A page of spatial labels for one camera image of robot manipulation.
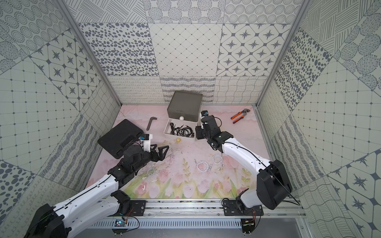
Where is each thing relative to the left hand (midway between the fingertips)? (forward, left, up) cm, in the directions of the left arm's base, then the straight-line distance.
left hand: (162, 143), depth 79 cm
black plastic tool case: (+7, +33, -11) cm, 36 cm away
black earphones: (+15, -3, -9) cm, 17 cm away
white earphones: (-5, -23, -17) cm, 29 cm away
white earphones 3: (-12, +7, -18) cm, 23 cm away
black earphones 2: (+14, -12, -9) cm, 21 cm away
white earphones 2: (-1, -32, -17) cm, 36 cm away
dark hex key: (+27, +17, -16) cm, 36 cm away
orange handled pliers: (+38, -56, -16) cm, 69 cm away
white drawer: (+19, -7, -8) cm, 22 cm away
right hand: (+10, -21, 0) cm, 23 cm away
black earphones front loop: (+16, -8, -8) cm, 20 cm away
